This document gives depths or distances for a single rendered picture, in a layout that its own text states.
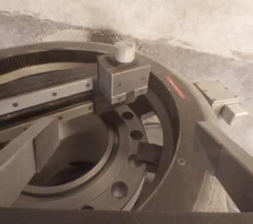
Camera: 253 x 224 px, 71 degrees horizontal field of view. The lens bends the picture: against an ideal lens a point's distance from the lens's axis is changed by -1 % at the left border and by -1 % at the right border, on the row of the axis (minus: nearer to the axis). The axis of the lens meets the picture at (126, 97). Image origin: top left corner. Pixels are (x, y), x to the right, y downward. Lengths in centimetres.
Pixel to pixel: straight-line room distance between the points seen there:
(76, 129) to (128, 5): 58
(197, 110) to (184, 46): 58
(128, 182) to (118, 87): 20
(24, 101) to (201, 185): 35
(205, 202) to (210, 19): 78
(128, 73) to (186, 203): 24
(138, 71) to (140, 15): 54
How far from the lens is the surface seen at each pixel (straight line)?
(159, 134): 94
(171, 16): 90
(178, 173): 30
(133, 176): 43
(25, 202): 43
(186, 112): 39
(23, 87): 44
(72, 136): 68
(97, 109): 47
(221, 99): 53
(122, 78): 37
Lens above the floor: 87
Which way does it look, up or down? 51 degrees down
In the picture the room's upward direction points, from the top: 168 degrees counter-clockwise
